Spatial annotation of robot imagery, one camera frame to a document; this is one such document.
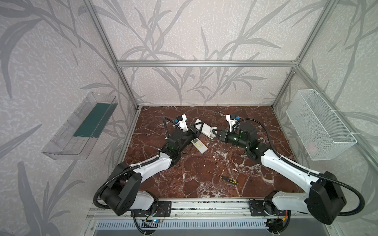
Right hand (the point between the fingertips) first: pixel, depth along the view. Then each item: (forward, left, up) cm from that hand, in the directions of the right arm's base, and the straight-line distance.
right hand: (213, 126), depth 76 cm
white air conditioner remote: (+2, +7, -24) cm, 25 cm away
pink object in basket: (-10, -50, -5) cm, 51 cm away
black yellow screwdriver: (-19, -8, -24) cm, 32 cm away
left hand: (+3, +4, +2) cm, 5 cm away
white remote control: (0, +3, -2) cm, 4 cm away
